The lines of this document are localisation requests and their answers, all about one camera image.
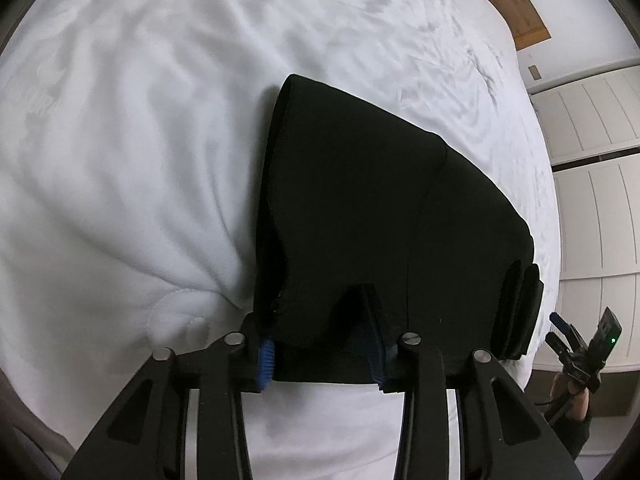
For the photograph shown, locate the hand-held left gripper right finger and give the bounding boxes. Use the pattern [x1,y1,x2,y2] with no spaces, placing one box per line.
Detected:
[358,284,586,480]

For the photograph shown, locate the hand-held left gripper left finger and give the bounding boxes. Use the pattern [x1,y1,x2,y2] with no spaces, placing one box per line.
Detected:
[60,311,277,480]

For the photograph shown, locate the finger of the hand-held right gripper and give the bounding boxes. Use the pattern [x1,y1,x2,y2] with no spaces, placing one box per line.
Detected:
[549,311,581,343]
[544,332,571,358]

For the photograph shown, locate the black pants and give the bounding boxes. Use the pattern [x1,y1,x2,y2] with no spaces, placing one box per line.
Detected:
[252,74,545,385]

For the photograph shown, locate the person's right forearm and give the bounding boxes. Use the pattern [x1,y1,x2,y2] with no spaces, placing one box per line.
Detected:
[544,405,597,461]

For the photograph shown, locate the person's right hand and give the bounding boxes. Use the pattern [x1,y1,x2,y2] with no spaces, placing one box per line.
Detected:
[550,374,594,422]

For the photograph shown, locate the white wardrobe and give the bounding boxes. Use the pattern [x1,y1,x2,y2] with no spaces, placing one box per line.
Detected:
[525,67,640,376]

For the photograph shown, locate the white bed duvet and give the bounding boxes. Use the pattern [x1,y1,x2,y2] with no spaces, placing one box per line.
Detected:
[0,0,563,480]

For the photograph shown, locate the wooden headboard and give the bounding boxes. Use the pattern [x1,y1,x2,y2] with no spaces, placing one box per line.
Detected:
[460,0,552,52]

